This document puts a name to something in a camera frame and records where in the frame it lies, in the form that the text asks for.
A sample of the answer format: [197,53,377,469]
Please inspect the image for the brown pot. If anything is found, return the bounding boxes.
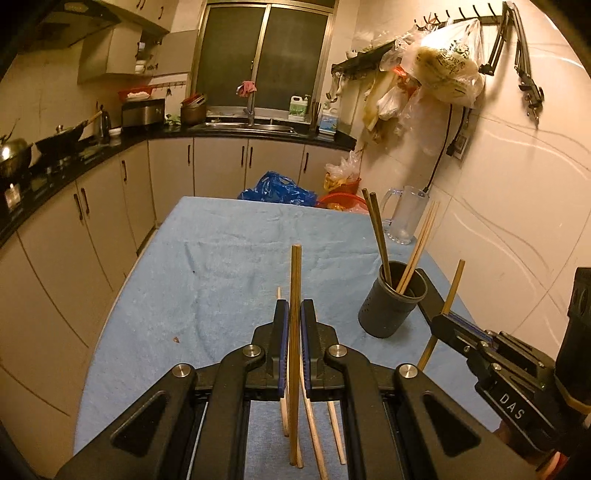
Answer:
[180,92,208,125]

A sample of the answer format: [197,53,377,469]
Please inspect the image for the hanging clear plastic bags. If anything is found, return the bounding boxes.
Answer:
[362,39,444,144]

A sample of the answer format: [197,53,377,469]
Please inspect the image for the beige kitchen cabinets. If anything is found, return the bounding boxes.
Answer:
[99,0,178,33]
[0,136,356,462]

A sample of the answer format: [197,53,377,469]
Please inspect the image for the dark grey utensil holder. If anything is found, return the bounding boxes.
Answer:
[358,261,428,339]

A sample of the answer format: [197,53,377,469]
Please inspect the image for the black gas stove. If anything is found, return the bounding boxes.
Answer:
[0,152,121,208]

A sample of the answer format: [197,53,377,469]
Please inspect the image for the person's right hand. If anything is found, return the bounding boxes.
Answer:
[494,415,575,478]

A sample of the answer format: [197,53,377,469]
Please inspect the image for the open wall shelf cabinet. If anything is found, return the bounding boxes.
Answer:
[78,30,195,85]

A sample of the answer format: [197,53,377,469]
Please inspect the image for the steel kitchen sink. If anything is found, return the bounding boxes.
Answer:
[203,119,296,132]

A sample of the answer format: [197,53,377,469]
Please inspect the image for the white bottle blue label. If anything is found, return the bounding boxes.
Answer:
[318,104,340,139]

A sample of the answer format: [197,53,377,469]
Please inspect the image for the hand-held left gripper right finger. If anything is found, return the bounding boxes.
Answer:
[300,299,532,480]

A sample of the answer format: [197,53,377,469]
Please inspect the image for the blue plastic bag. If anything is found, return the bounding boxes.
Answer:
[238,171,319,208]

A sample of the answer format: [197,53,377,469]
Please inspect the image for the black wall hook rail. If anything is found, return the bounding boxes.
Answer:
[413,2,504,28]

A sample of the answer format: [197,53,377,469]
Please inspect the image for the wall socket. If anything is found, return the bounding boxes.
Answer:
[455,120,474,160]

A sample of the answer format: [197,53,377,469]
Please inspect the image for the clear glass mug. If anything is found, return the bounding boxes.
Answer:
[382,185,430,245]

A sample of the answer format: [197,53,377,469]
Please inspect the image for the red basket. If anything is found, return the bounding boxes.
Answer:
[117,84,153,102]

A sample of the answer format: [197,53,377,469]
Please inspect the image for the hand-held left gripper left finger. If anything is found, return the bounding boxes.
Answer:
[54,299,291,480]

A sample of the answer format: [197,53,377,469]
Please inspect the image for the kitchen window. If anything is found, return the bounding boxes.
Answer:
[190,0,334,121]

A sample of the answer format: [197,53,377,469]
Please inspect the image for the beige lower kitchen cabinets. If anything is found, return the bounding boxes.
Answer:
[0,136,356,462]

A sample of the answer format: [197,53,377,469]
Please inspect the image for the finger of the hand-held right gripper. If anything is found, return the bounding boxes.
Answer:
[430,314,492,358]
[445,310,497,340]

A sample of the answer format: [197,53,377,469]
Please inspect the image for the steel countertop appliance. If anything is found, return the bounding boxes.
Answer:
[121,98,166,129]

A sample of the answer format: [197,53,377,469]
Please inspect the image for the beige upper kitchen cabinets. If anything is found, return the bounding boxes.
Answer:
[99,0,178,33]

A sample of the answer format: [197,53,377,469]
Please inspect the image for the blue table cloth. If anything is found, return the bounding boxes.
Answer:
[74,196,502,480]

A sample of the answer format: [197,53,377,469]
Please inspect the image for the range hood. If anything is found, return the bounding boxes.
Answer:
[18,0,122,51]

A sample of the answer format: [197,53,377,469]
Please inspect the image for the steel faucet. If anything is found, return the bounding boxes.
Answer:
[236,80,259,126]

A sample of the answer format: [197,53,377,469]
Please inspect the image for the black power cable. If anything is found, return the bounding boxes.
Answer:
[419,104,472,193]

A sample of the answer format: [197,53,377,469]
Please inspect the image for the large white plastic bag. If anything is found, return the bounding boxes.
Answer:
[406,18,485,109]

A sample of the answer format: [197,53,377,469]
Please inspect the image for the steel pot with lid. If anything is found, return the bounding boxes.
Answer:
[0,134,34,178]

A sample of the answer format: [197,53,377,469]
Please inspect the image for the red plastic basin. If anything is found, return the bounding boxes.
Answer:
[316,193,370,214]

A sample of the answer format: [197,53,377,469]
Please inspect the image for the black wall rack with utensils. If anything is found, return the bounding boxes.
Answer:
[331,39,402,102]

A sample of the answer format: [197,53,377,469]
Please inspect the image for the black wok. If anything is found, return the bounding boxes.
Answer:
[34,111,103,155]

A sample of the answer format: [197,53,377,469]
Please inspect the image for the white jug green label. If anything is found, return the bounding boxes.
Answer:
[288,93,311,123]

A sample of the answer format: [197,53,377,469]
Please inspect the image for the black kitchen countertop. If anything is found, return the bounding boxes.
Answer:
[0,122,358,247]

